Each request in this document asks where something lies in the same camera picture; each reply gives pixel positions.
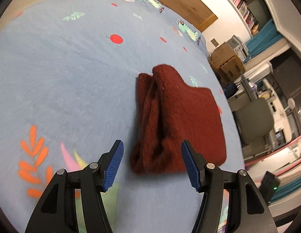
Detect dark red knit sweater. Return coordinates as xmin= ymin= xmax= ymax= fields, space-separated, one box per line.
xmin=130 ymin=64 xmax=227 ymax=174

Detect black box green led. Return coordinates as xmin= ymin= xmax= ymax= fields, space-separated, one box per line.
xmin=259 ymin=171 xmax=281 ymax=203

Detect grey-green desk chair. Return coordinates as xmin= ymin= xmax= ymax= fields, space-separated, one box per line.
xmin=233 ymin=98 xmax=274 ymax=147

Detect white round desk lamp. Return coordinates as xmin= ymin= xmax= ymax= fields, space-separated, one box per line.
xmin=284 ymin=97 xmax=296 ymax=115

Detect dark blue bag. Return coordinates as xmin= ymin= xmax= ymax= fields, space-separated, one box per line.
xmin=223 ymin=82 xmax=244 ymax=100

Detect white desk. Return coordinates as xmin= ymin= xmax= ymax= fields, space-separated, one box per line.
xmin=228 ymin=74 xmax=301 ymax=162

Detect blue cartoon print duvet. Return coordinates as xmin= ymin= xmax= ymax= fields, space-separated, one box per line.
xmin=0 ymin=0 xmax=243 ymax=232

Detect wooden nightstand drawers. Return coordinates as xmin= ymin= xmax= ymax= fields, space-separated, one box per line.
xmin=208 ymin=42 xmax=245 ymax=87

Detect white printer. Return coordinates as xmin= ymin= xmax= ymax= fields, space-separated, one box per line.
xmin=227 ymin=35 xmax=249 ymax=63

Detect teal curtain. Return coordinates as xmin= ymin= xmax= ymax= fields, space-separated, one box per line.
xmin=245 ymin=19 xmax=284 ymax=58

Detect wall bookshelf with books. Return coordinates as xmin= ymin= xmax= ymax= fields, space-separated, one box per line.
xmin=228 ymin=0 xmax=259 ymax=36

